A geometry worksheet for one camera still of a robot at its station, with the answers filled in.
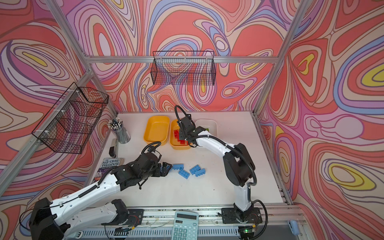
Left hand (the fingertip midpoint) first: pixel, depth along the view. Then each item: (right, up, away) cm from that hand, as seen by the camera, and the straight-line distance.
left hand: (164, 166), depth 79 cm
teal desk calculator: (+12, -26, -10) cm, 30 cm away
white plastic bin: (+29, +23, +26) cm, 45 cm away
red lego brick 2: (+8, +11, +22) cm, 26 cm away
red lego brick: (+4, +17, +25) cm, 30 cm away
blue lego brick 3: (+20, -6, +8) cm, 22 cm away
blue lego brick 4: (+6, -3, +10) cm, 12 cm away
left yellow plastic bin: (-11, +19, +29) cm, 37 cm away
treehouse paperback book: (-37, -1, +12) cm, 39 cm away
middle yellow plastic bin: (+4, +10, +23) cm, 25 cm away
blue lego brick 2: (+15, -5, +10) cm, 19 cm away
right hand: (+11, +16, +14) cm, 23 cm away
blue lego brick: (+10, -7, +7) cm, 14 cm away
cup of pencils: (-31, +22, +10) cm, 39 cm away
